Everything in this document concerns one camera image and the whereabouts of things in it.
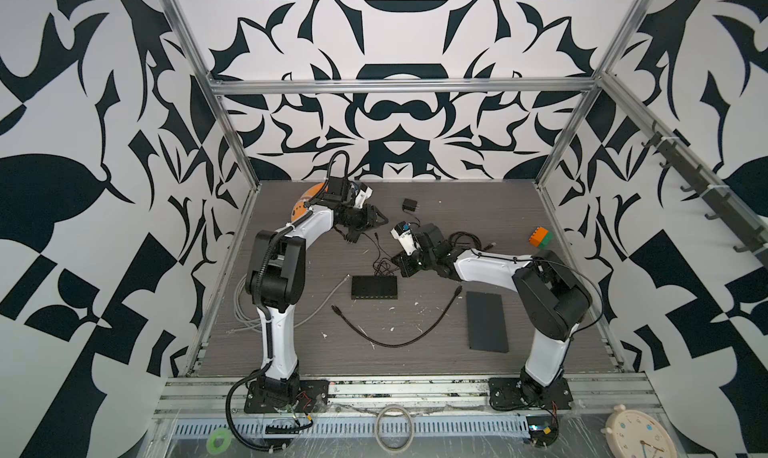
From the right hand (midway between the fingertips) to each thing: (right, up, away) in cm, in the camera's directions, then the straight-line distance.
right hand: (395, 257), depth 92 cm
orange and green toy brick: (+50, +5, +10) cm, 51 cm away
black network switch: (-6, -9, 0) cm, 11 cm away
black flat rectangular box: (+25, -17, -7) cm, 31 cm away
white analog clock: (+53, -36, -24) cm, 69 cm away
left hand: (-3, +12, +2) cm, 13 cm away
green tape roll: (-42, -38, -23) cm, 62 cm away
